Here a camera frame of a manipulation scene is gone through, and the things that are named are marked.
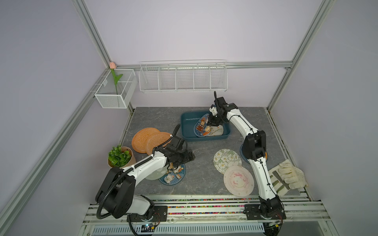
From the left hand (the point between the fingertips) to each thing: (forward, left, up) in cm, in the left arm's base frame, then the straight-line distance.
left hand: (190, 160), depth 85 cm
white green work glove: (-12, -54, -6) cm, 56 cm away
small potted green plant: (+1, +37, +8) cm, 38 cm away
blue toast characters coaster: (+24, -9, -3) cm, 26 cm away
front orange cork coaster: (+20, +23, -7) cm, 31 cm away
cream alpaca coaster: (+24, -20, -6) cm, 32 cm away
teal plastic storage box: (+38, -1, -8) cm, 38 cm away
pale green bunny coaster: (-4, +20, -7) cm, 21 cm away
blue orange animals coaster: (-6, +10, -8) cm, 14 cm away
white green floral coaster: (+4, -22, -7) cm, 23 cm away
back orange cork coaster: (+22, +34, -7) cm, 41 cm away
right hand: (+26, -13, +1) cm, 29 cm away
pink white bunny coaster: (-12, -27, -8) cm, 31 cm away
